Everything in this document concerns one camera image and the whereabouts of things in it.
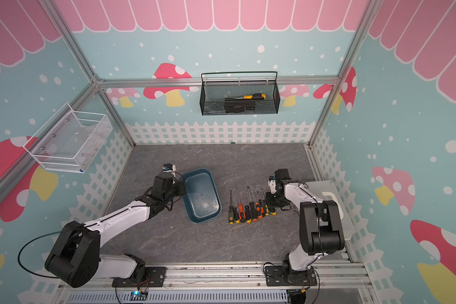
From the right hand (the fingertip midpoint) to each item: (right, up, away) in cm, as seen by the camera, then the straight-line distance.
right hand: (271, 202), depth 93 cm
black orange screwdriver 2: (-7, -2, -2) cm, 8 cm away
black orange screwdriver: (-10, -4, -3) cm, 11 cm away
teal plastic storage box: (-34, +1, -2) cm, 34 cm away
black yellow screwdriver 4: (0, -3, -4) cm, 5 cm away
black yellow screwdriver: (-20, -7, -6) cm, 22 cm away
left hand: (-43, +9, -4) cm, 44 cm away
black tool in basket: (-16, +46, -6) cm, 49 cm away
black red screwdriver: (-15, -5, -5) cm, 16 cm away
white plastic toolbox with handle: (+23, +7, -9) cm, 26 cm away
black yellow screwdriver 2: (-12, -4, -2) cm, 13 cm away
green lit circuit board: (-57, -32, -21) cm, 68 cm away
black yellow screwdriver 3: (-3, -2, -2) cm, 4 cm away
